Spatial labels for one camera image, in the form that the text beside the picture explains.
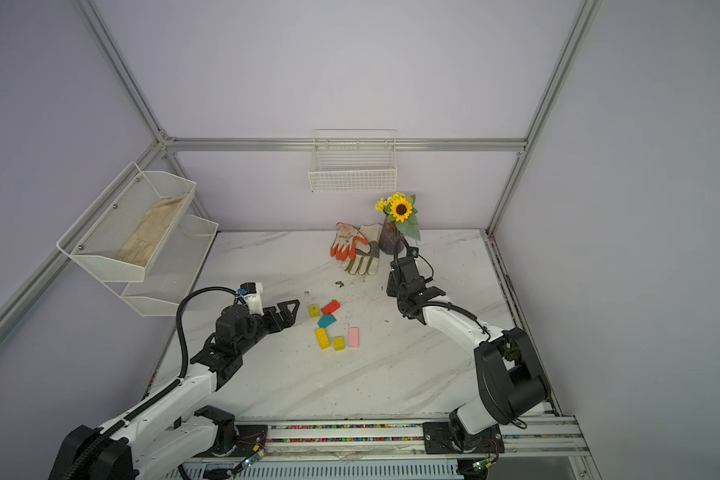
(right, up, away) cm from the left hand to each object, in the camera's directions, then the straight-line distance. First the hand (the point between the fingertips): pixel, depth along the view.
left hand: (287, 306), depth 83 cm
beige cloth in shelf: (-36, +17, -7) cm, 41 cm away
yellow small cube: (+14, -13, +7) cm, 20 cm away
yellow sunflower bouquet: (+33, +30, +12) cm, 47 cm away
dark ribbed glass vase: (+31, +21, +28) cm, 47 cm away
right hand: (+32, +8, +7) cm, 34 cm away
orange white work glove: (+14, +20, +32) cm, 40 cm away
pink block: (+18, -11, +8) cm, 23 cm away
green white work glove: (+23, +14, +28) cm, 39 cm away
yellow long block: (+9, -11, +7) cm, 16 cm away
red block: (+11, -3, +15) cm, 19 cm away
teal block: (+9, -6, +12) cm, 17 cm away
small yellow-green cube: (+5, -4, +12) cm, 14 cm away
